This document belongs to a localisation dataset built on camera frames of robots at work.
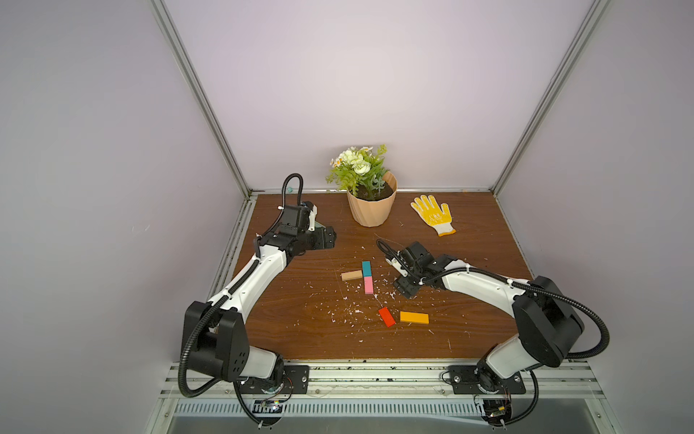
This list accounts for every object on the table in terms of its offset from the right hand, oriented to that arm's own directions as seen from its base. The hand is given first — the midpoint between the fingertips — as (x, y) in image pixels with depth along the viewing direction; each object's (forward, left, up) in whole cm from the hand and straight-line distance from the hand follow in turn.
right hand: (406, 274), depth 89 cm
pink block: (-3, +13, -3) cm, 13 cm away
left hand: (+8, +26, +13) cm, 30 cm away
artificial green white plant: (+24, +15, +26) cm, 39 cm away
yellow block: (-13, -2, -4) cm, 14 cm away
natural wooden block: (+1, +19, -3) cm, 19 cm away
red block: (-13, +7, -5) cm, 15 cm away
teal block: (+4, +13, -3) cm, 14 cm away
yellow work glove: (+28, -17, -5) cm, 33 cm away
